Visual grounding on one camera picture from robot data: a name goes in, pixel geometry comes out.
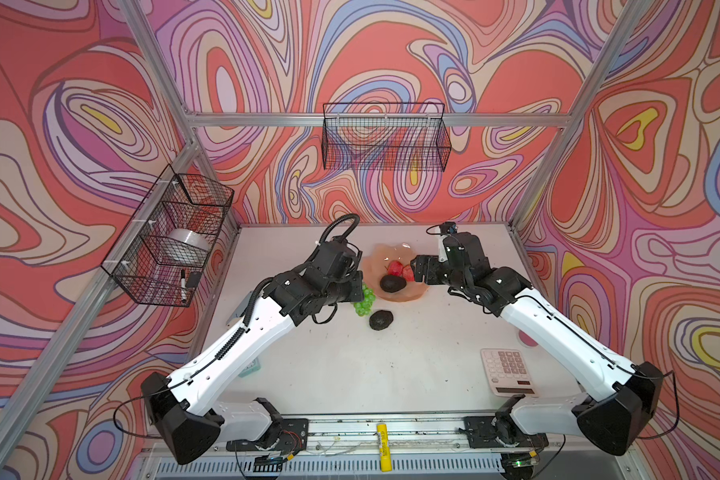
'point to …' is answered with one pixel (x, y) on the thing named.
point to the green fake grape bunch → (364, 307)
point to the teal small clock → (253, 367)
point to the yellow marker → (385, 457)
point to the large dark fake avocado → (392, 283)
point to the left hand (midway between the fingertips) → (367, 281)
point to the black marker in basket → (183, 286)
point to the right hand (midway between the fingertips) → (428, 269)
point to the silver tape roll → (185, 246)
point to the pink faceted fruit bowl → (375, 266)
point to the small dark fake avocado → (380, 319)
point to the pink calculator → (508, 373)
